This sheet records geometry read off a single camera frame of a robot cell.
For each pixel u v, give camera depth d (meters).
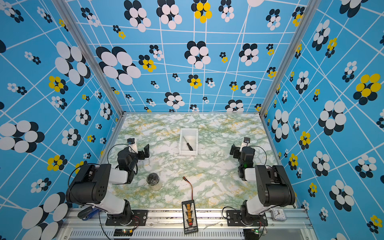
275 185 0.46
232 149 0.87
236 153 0.86
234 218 0.72
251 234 0.70
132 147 0.79
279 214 0.73
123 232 0.72
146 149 0.91
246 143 0.80
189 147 0.99
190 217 0.72
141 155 0.83
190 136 1.07
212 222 0.74
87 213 0.73
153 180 0.75
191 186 0.84
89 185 0.46
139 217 0.72
